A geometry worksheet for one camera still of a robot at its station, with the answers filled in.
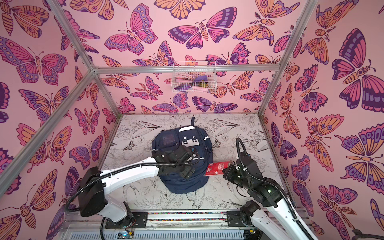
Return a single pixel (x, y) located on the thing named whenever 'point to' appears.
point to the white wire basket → (194, 77)
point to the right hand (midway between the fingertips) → (221, 169)
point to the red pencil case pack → (214, 168)
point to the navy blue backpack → (173, 139)
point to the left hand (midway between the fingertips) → (190, 166)
